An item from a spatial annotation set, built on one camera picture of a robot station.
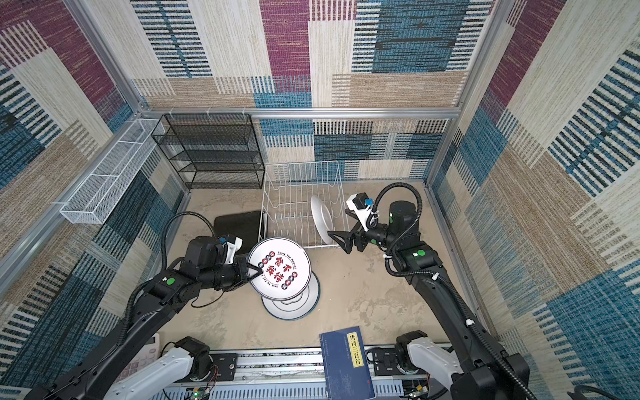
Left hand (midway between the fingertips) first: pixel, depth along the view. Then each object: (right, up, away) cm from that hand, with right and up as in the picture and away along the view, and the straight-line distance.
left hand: (263, 268), depth 73 cm
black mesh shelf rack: (-30, +42, +36) cm, 63 cm away
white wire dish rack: (+9, +18, +39) cm, 44 cm away
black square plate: (-14, +10, +32) cm, 36 cm away
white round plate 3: (+17, +14, +18) cm, 28 cm away
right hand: (+22, +13, -2) cm, 25 cm away
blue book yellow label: (+24, -29, -1) cm, 38 cm away
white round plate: (+8, -16, +11) cm, 21 cm away
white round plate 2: (+6, -2, +4) cm, 8 cm away
